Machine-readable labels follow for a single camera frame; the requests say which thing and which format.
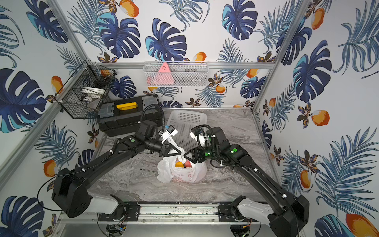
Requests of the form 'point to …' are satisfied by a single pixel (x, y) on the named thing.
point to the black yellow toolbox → (123, 116)
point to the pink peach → (187, 164)
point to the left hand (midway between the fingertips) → (179, 151)
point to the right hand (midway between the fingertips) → (189, 152)
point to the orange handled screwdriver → (154, 171)
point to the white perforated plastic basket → (183, 121)
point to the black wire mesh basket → (82, 95)
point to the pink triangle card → (164, 75)
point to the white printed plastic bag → (179, 169)
